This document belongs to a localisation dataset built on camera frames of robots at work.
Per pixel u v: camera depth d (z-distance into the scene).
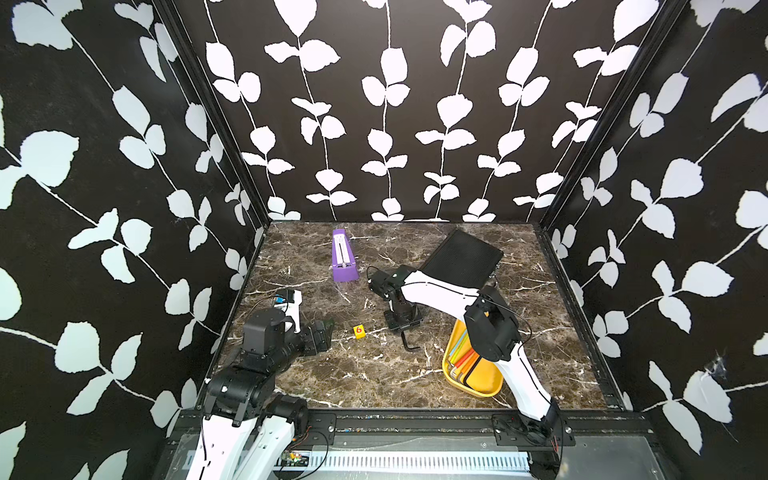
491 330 0.55
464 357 0.84
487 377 0.81
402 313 0.78
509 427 0.73
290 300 0.61
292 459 0.70
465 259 1.22
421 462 0.70
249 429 0.45
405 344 0.88
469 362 0.84
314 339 0.59
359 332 0.88
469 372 0.84
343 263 0.99
